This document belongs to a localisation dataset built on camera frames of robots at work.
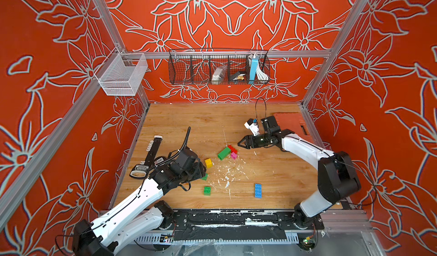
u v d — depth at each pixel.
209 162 0.88
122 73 0.93
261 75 0.91
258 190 0.80
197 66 1.01
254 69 0.88
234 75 0.85
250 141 0.76
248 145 0.78
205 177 0.85
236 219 0.74
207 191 0.79
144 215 0.58
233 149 0.94
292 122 1.01
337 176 0.45
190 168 0.57
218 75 0.91
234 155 0.92
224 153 0.93
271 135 0.69
